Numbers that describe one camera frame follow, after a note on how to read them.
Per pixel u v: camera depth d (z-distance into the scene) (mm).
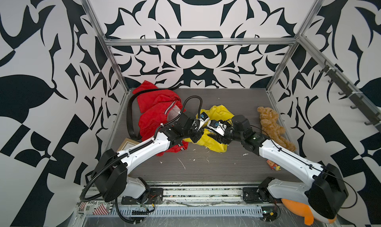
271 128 905
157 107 899
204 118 688
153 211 707
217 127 659
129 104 1100
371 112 531
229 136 672
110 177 410
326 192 390
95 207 688
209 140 811
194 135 703
